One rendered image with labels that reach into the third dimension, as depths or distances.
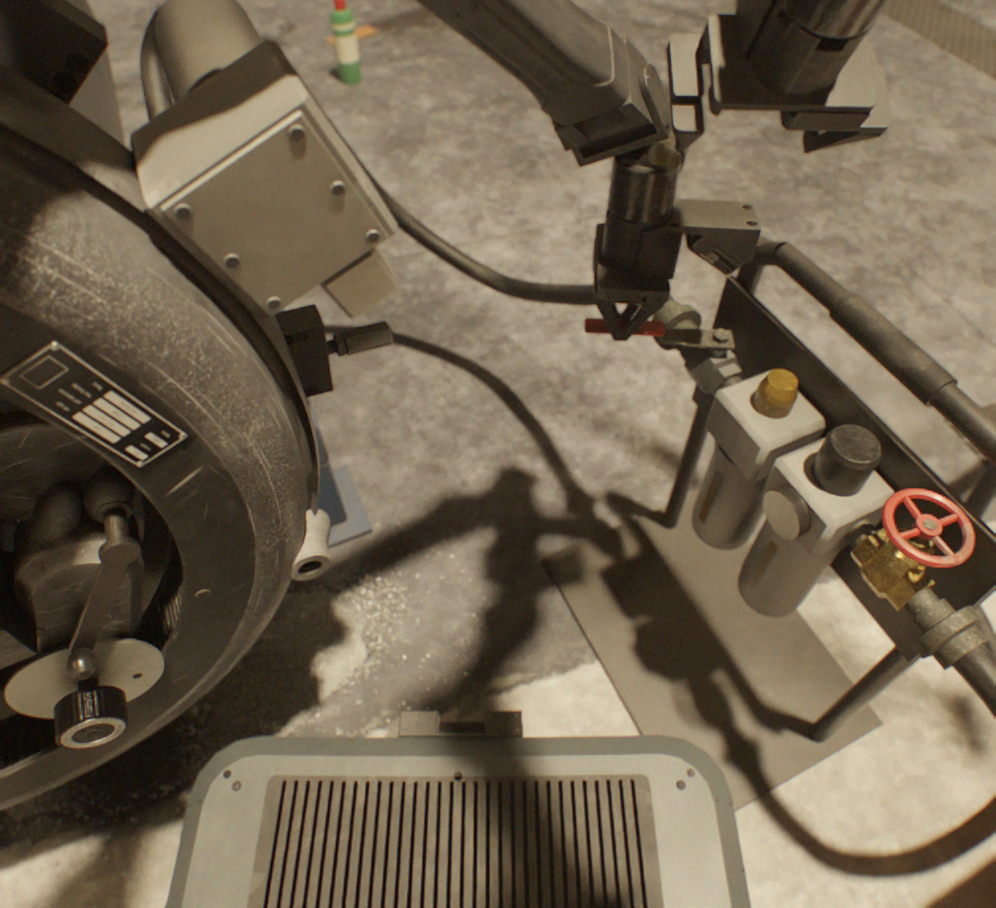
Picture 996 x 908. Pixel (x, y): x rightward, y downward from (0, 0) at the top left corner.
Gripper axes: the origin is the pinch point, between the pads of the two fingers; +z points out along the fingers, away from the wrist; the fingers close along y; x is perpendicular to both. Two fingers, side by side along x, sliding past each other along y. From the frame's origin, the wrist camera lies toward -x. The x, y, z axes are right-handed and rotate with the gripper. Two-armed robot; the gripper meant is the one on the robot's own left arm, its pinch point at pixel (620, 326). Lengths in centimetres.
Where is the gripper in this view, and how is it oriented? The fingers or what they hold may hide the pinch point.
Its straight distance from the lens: 76.4
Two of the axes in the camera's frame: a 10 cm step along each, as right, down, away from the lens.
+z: 0.1, 6.5, 7.6
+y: 0.7, -7.6, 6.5
